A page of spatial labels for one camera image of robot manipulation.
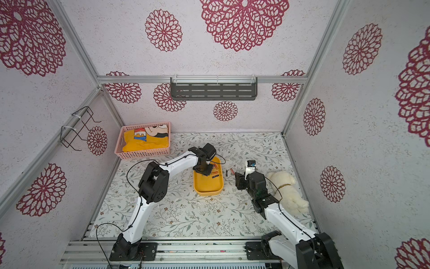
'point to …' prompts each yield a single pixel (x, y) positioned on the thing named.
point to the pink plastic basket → (158, 129)
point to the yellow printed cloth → (130, 143)
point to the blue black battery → (227, 172)
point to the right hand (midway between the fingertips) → (239, 171)
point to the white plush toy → (291, 200)
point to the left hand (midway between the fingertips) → (205, 172)
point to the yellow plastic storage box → (211, 184)
